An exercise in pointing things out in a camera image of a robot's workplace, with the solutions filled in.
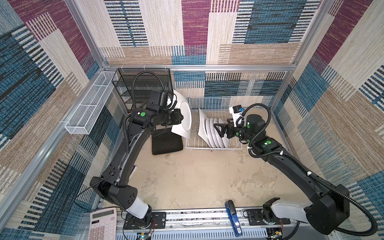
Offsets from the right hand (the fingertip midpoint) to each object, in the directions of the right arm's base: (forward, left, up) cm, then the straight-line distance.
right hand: (221, 124), depth 75 cm
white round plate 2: (-9, +2, +1) cm, 9 cm away
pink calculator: (-38, +58, -25) cm, 73 cm away
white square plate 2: (+3, +9, -10) cm, 14 cm away
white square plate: (-3, +18, +1) cm, 19 cm away
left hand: (+1, +18, +7) cm, 19 cm away
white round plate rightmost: (+1, -6, -17) cm, 18 cm away
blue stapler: (-37, -4, -25) cm, 44 cm away
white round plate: (-5, +4, -1) cm, 6 cm away
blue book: (-10, +49, -26) cm, 56 cm away
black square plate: (+10, +34, -27) cm, 44 cm away
